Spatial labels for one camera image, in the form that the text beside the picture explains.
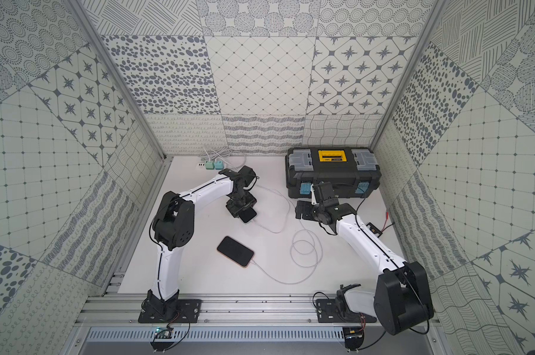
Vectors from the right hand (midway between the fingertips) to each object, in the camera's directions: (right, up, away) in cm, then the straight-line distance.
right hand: (307, 212), depth 85 cm
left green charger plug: (-46, +20, +23) cm, 55 cm away
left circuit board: (-50, -38, -14) cm, 64 cm away
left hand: (-26, +1, +12) cm, 28 cm away
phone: (-29, -16, +3) cm, 33 cm away
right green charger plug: (-41, +20, +25) cm, 52 cm away
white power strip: (-52, +19, +29) cm, 62 cm away
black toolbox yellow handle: (+21, +16, +7) cm, 27 cm away
